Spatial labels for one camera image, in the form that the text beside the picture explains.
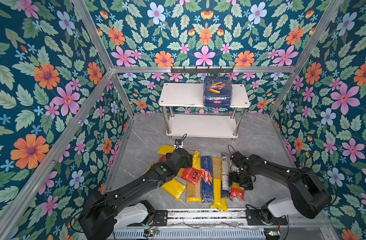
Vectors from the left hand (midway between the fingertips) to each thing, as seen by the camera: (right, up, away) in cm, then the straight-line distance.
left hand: (187, 152), depth 80 cm
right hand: (+27, -21, +4) cm, 34 cm away
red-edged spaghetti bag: (+27, -20, -2) cm, 34 cm away
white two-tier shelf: (+2, +32, +3) cm, 32 cm away
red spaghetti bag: (+3, -13, +3) cm, 14 cm away
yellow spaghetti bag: (-7, -20, +1) cm, 21 cm away
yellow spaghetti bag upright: (+4, -21, 0) cm, 22 cm away
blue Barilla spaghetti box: (+11, -21, -2) cm, 24 cm away
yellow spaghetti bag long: (+17, -25, -4) cm, 31 cm away
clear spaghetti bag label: (+21, -19, 0) cm, 28 cm away
